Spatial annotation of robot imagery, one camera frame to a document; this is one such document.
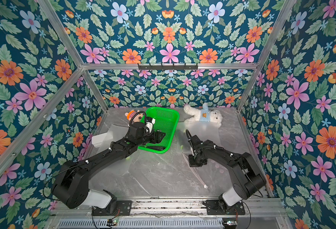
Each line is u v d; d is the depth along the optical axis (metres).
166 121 1.11
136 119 1.03
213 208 0.72
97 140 0.96
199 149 0.63
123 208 0.74
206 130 1.01
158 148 0.91
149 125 0.76
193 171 0.86
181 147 0.93
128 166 0.87
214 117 1.02
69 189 0.42
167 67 0.92
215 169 0.88
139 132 0.66
